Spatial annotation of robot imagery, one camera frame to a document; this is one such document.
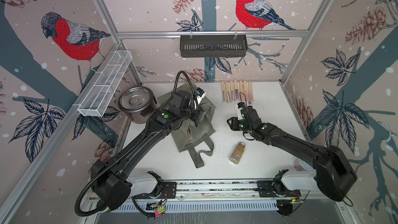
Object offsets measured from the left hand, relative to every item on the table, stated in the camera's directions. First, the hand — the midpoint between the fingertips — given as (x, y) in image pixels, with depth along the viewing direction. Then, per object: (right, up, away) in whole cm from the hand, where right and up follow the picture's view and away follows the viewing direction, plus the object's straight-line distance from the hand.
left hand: (203, 104), depth 75 cm
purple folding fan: (+26, +8, +43) cm, 50 cm away
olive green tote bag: (-5, -21, +16) cm, 27 cm away
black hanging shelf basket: (+7, +38, +29) cm, 48 cm away
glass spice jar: (+17, -28, +5) cm, 33 cm away
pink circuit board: (-19, -46, -9) cm, 51 cm away
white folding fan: (+22, +5, +36) cm, 43 cm away
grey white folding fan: (-8, -20, +17) cm, 28 cm away
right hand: (+15, -9, +11) cm, 20 cm away
